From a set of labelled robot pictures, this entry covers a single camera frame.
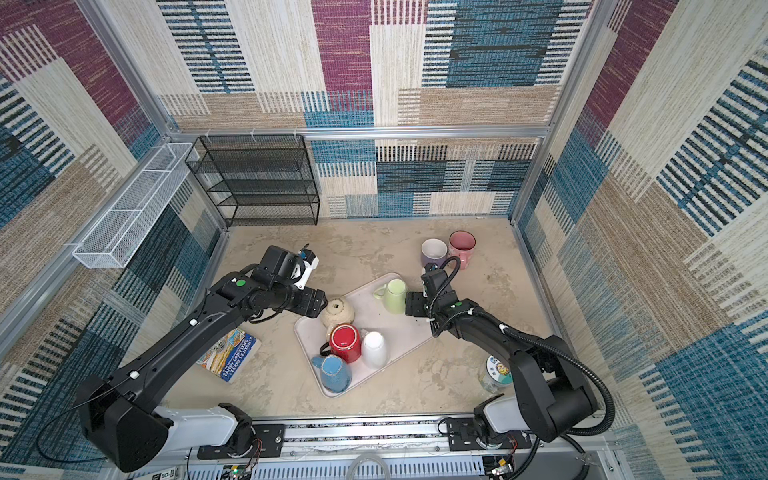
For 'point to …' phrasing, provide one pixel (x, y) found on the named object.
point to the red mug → (345, 342)
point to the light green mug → (392, 295)
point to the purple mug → (433, 250)
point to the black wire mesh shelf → (258, 179)
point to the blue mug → (336, 374)
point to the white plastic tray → (403, 335)
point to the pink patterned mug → (462, 244)
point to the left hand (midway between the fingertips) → (316, 294)
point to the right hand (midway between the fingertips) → (419, 303)
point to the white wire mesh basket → (115, 238)
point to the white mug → (373, 349)
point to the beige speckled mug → (337, 311)
